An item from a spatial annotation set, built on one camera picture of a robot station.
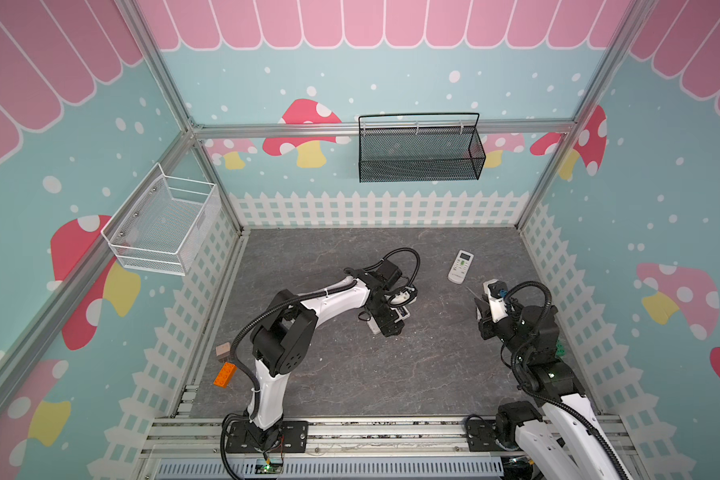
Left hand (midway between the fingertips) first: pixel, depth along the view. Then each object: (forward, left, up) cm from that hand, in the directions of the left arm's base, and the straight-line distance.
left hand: (387, 321), depth 91 cm
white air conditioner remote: (+23, -26, -1) cm, 35 cm away
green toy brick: (-7, -51, -1) cm, 51 cm away
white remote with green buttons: (+5, -5, -3) cm, 8 cm away
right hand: (-1, -23, +18) cm, 29 cm away
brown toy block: (-10, +48, -1) cm, 49 cm away
